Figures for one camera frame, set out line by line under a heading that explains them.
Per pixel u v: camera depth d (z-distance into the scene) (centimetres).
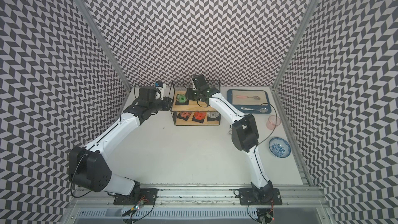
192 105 88
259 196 64
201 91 72
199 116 101
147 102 64
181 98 91
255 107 104
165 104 74
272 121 98
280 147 88
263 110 102
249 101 111
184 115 101
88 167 41
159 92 67
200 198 74
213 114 100
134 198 65
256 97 112
